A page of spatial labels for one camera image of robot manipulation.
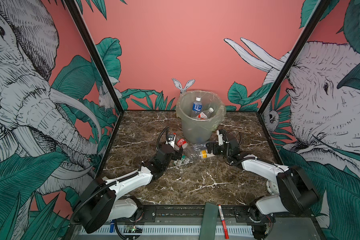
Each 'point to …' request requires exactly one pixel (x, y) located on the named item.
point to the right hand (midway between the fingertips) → (210, 141)
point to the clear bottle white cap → (199, 147)
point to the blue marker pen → (112, 226)
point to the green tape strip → (208, 228)
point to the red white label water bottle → (205, 114)
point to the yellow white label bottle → (204, 154)
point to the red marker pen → (225, 228)
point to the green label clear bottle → (184, 160)
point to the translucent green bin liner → (184, 108)
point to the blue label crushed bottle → (197, 107)
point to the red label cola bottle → (180, 143)
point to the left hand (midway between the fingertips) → (174, 142)
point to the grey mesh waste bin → (194, 135)
